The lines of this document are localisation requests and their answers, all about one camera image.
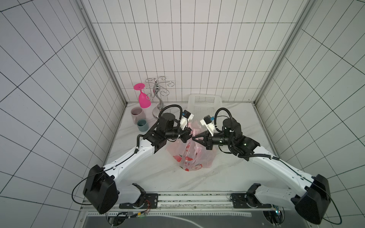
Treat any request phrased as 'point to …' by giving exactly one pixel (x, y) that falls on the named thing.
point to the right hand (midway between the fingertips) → (193, 136)
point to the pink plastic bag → (193, 155)
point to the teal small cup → (142, 125)
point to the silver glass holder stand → (157, 89)
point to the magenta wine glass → (144, 100)
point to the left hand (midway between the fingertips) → (195, 134)
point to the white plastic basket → (201, 105)
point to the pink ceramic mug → (137, 113)
